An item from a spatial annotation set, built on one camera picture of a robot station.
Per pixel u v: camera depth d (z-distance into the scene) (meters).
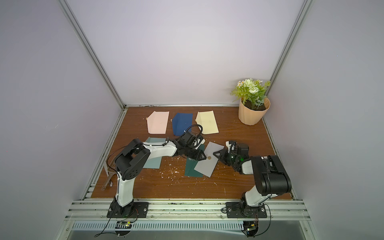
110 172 0.85
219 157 0.84
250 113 0.97
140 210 0.73
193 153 0.81
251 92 0.88
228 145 0.88
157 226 0.70
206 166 0.87
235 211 0.72
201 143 0.81
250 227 0.71
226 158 0.82
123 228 0.72
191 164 0.90
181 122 1.10
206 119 1.13
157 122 1.10
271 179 0.44
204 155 0.87
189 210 0.74
